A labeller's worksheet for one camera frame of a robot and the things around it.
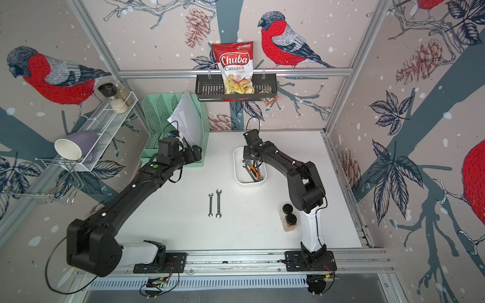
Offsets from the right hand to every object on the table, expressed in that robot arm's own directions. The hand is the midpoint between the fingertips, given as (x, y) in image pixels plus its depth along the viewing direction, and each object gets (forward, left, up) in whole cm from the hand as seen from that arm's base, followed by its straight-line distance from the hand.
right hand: (248, 151), depth 98 cm
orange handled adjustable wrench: (-6, -3, -9) cm, 11 cm away
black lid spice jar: (-30, -18, -1) cm, 35 cm away
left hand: (-9, +23, +14) cm, 28 cm away
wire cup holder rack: (-32, +67, +14) cm, 76 cm away
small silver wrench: (-29, +17, -10) cm, 35 cm away
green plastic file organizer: (+18, +50, +14) cm, 55 cm away
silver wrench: (-20, +14, -10) cm, 26 cm away
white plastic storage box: (-11, +3, -9) cm, 14 cm away
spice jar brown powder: (-36, -18, -1) cm, 40 cm away
